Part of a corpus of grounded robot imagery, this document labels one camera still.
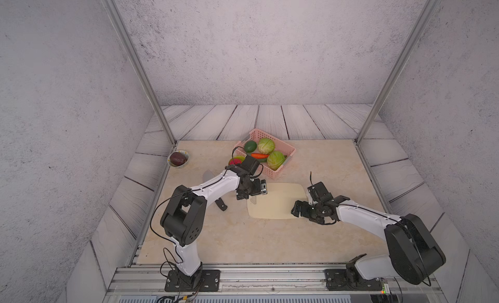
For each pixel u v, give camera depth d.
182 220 0.48
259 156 1.10
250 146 1.14
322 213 0.65
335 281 0.73
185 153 1.11
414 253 0.43
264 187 0.82
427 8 0.73
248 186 0.77
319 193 0.71
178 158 1.05
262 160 1.09
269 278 0.74
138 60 0.87
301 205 0.81
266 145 1.09
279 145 1.12
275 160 1.02
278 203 0.99
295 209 0.81
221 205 0.92
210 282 0.73
